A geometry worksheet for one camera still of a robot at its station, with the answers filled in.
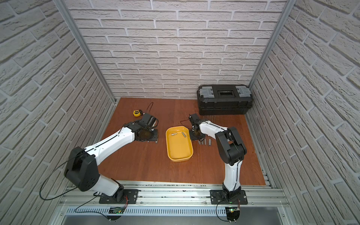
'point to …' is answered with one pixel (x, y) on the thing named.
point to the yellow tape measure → (137, 113)
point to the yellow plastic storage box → (179, 144)
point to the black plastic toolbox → (224, 99)
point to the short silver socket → (199, 142)
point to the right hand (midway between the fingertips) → (196, 136)
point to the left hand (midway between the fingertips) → (158, 134)
